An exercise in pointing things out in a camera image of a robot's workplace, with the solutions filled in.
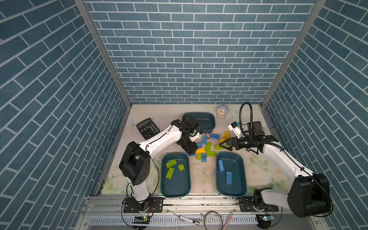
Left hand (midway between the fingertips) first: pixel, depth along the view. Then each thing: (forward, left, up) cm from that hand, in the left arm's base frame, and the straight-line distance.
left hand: (190, 149), depth 84 cm
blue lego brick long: (-7, -19, -7) cm, 21 cm away
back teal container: (+28, -13, -8) cm, 32 cm away
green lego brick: (-5, +12, -9) cm, 16 cm away
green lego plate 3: (+2, -14, -10) cm, 17 cm away
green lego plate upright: (+6, -13, -9) cm, 17 cm away
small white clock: (+33, -25, -2) cm, 42 cm away
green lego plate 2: (-4, -19, +11) cm, 22 cm away
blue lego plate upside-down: (+14, -18, -7) cm, 24 cm away
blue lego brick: (-14, -22, -8) cm, 28 cm away
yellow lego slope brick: (+15, -26, -7) cm, 31 cm away
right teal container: (-5, -27, -9) cm, 29 cm away
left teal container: (-14, +9, -10) cm, 19 cm away
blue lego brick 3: (+7, -7, -8) cm, 13 cm away
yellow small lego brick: (+3, -7, -9) cm, 12 cm away
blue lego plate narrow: (+12, -10, -9) cm, 18 cm away
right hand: (+1, -19, +6) cm, 20 cm away
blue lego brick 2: (-6, +2, +6) cm, 9 cm away
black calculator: (+20, +30, -8) cm, 37 cm away
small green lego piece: (-8, +6, -8) cm, 13 cm away
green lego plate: (-11, +12, -10) cm, 19 cm away
